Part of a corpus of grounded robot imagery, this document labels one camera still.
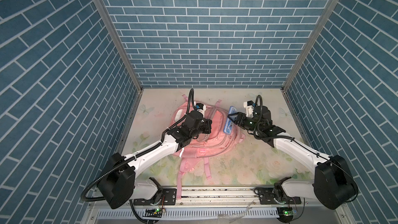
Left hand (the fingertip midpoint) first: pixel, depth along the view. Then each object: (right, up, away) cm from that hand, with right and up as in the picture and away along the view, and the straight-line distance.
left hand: (213, 121), depth 81 cm
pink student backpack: (+1, -12, +1) cm, 12 cm away
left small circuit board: (-28, -42, -9) cm, 51 cm away
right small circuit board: (+33, -41, -10) cm, 54 cm away
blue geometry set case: (+9, -1, 0) cm, 9 cm away
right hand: (+7, +3, +1) cm, 8 cm away
